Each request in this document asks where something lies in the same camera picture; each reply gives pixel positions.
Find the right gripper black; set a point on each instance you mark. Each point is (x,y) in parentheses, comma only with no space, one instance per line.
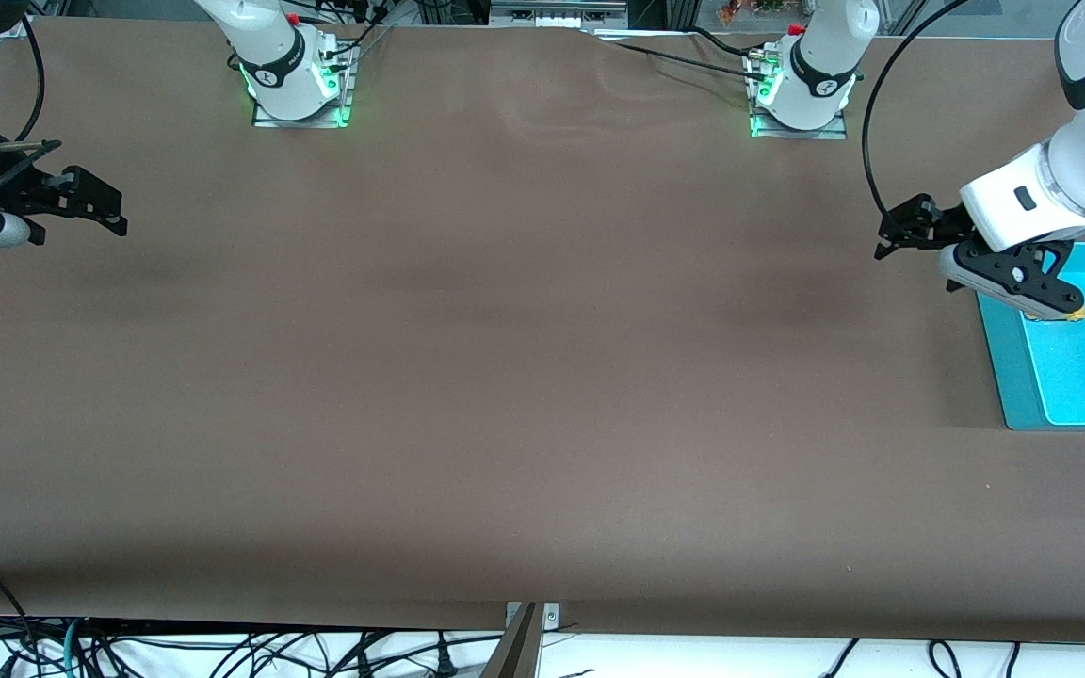
(17,191)

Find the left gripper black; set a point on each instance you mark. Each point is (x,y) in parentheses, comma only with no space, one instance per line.
(940,223)

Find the yellow beetle toy car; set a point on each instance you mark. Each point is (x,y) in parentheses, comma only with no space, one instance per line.
(1077,314)

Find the orange object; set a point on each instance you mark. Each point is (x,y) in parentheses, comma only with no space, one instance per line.
(740,9)

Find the teal plastic bin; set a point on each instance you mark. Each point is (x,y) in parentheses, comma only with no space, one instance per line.
(1079,377)

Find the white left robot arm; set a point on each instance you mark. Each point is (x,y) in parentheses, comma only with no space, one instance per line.
(1023,198)

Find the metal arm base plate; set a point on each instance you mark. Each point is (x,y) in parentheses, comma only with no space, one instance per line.
(801,135)
(302,123)

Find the dark brown beam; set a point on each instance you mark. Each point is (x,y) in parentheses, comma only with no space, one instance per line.
(519,650)

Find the aluminium frame bar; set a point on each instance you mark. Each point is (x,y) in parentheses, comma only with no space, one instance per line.
(557,14)

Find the small metal table bracket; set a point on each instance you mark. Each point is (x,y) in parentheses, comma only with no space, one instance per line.
(550,617)

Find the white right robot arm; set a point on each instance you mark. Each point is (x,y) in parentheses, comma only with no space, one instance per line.
(279,56)

